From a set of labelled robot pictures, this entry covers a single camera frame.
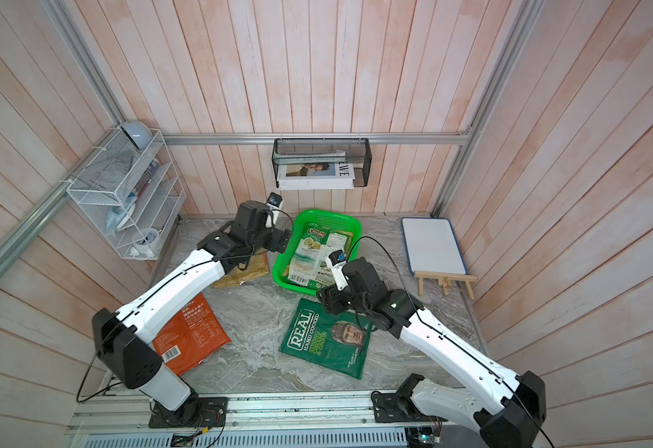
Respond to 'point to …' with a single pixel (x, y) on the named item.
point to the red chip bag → (194, 338)
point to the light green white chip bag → (310, 266)
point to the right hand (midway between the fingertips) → (326, 288)
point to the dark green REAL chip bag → (338, 341)
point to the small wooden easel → (445, 279)
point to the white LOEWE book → (315, 171)
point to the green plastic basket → (322, 217)
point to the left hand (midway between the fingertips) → (272, 228)
